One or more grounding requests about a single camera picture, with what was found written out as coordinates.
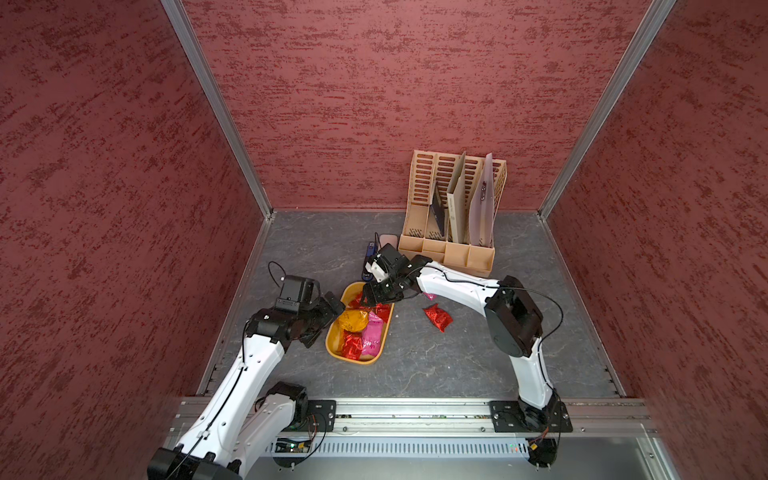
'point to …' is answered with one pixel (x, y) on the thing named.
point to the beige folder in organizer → (457, 203)
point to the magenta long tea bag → (373, 335)
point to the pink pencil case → (388, 238)
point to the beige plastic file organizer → (421, 237)
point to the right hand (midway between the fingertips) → (371, 305)
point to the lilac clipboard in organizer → (481, 211)
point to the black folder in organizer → (438, 207)
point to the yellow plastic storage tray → (335, 337)
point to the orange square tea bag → (353, 320)
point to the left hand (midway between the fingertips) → (335, 322)
